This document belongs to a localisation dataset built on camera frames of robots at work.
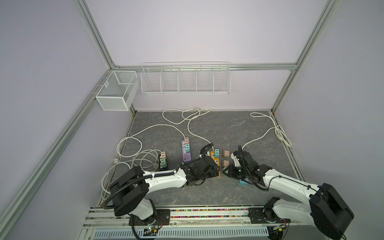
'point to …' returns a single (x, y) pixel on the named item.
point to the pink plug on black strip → (163, 154)
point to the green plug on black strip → (163, 163)
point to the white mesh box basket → (118, 90)
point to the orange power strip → (217, 160)
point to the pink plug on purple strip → (186, 140)
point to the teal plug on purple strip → (187, 148)
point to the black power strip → (166, 168)
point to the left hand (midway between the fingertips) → (217, 171)
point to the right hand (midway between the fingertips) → (224, 173)
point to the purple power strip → (186, 156)
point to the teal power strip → (243, 183)
